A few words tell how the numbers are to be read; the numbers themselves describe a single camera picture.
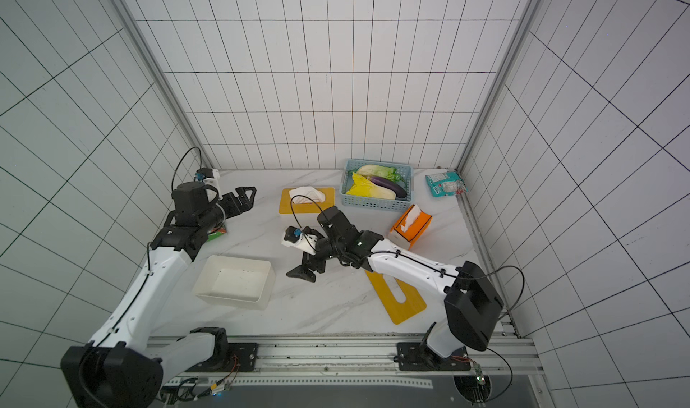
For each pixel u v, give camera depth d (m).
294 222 0.62
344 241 0.59
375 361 0.72
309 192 0.95
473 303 0.42
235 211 0.68
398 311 0.82
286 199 0.97
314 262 0.64
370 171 1.11
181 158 1.02
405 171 1.14
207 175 0.66
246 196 0.71
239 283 0.86
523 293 0.47
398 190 1.07
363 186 1.03
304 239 0.62
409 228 0.91
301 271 0.63
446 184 1.10
